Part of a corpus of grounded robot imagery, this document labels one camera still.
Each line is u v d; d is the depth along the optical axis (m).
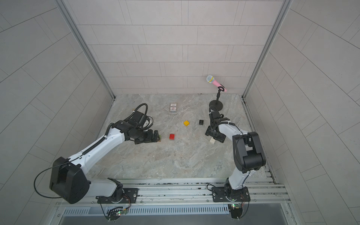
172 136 0.91
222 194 0.71
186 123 0.99
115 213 0.69
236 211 0.68
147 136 0.71
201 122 0.99
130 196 0.71
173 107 1.08
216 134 0.78
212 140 0.89
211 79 0.91
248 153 0.46
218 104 1.10
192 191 0.74
